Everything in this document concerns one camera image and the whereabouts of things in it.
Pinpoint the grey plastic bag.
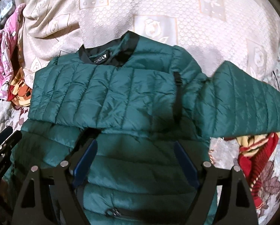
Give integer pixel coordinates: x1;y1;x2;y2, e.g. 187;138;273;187
0;0;16;29

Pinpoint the orange yellow red cartoon garment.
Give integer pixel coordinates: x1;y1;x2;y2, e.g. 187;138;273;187
8;68;32;107

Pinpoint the beige patterned bedspread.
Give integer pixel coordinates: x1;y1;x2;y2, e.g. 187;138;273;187
15;0;280;85

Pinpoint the floral leaf print bed sheet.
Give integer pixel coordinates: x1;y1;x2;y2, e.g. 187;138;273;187
0;34;280;225

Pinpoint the pink penguin print garment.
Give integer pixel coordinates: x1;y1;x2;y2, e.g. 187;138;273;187
0;3;26;100

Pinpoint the dark green quilted puffer jacket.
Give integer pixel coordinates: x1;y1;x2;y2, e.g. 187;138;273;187
6;31;280;224

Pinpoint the red yellow striped knit garment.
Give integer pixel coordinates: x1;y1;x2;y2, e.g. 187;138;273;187
234;132;280;209

